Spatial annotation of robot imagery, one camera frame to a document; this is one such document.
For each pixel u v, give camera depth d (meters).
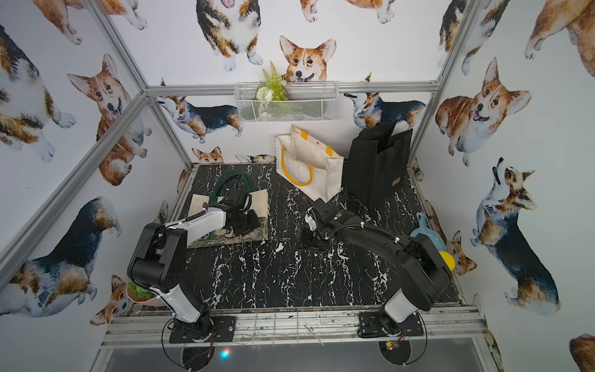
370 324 0.73
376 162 0.85
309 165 0.93
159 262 0.48
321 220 0.67
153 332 0.75
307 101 0.92
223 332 0.73
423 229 0.95
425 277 0.42
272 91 0.82
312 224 0.78
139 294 0.70
